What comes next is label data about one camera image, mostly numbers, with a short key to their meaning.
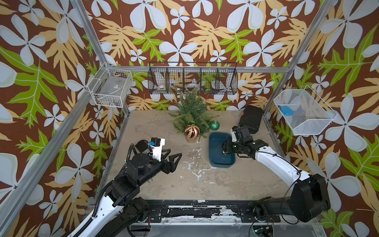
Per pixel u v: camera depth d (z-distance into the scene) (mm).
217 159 945
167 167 553
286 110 865
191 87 989
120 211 457
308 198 415
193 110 784
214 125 774
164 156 662
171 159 557
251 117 1117
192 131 702
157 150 556
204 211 762
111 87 862
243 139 652
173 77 982
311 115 784
